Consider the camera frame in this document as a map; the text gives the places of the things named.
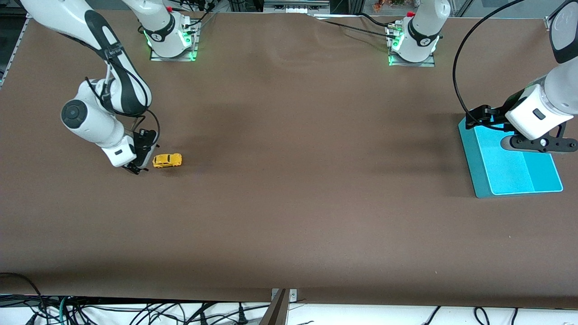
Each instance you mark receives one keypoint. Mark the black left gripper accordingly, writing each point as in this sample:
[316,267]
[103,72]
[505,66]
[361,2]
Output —
[493,116]

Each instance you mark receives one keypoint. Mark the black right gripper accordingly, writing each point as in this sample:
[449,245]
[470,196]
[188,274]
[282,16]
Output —
[145,145]

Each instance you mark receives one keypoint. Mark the yellow beetle toy car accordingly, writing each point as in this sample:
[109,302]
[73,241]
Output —
[167,160]

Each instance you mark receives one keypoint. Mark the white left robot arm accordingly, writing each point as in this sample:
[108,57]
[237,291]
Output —
[562,85]

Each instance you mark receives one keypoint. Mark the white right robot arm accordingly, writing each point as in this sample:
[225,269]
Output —
[86,122]

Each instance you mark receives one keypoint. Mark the cyan plastic tray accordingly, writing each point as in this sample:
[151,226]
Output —
[510,171]

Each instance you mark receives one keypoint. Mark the orange background objects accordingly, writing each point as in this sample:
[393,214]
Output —
[388,4]

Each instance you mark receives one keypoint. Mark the brown support bar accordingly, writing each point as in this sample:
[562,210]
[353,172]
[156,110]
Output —
[275,313]

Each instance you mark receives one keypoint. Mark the silver metal box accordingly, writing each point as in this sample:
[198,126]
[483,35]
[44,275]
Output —
[295,6]

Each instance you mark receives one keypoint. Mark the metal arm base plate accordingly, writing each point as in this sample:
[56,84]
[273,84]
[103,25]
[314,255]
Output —
[413,64]
[174,59]

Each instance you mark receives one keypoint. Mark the small metal corner bracket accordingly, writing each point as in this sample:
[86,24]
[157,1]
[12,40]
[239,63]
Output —
[548,22]

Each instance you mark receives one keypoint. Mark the metal table edge bracket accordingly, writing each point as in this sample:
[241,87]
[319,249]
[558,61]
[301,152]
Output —
[292,295]

